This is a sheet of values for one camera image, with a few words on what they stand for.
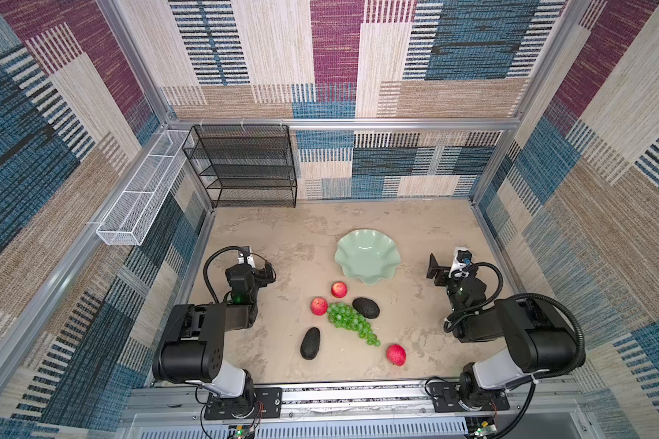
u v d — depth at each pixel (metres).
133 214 0.73
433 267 0.83
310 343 0.80
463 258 0.76
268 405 0.73
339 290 0.91
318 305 0.87
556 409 0.73
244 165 1.11
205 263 0.70
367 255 1.03
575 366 0.43
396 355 0.76
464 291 0.70
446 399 0.73
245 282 0.71
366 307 0.86
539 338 0.46
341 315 0.85
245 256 0.80
